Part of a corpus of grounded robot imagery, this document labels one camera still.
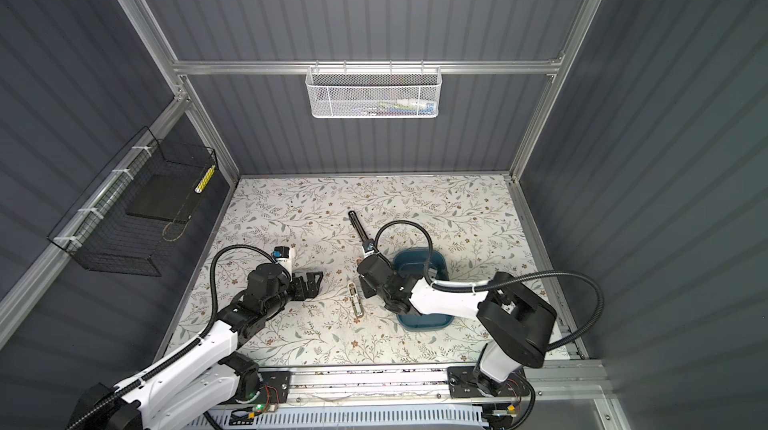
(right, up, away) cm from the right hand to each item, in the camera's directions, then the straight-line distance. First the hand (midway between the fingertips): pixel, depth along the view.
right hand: (371, 273), depth 86 cm
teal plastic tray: (+16, -13, -4) cm, 21 cm away
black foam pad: (-52, +22, -12) cm, 58 cm away
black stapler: (0, +10, -11) cm, 15 cm away
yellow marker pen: (-46, +24, -7) cm, 53 cm away
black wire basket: (-58, +15, -22) cm, 64 cm away
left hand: (-17, 0, -2) cm, 18 cm away
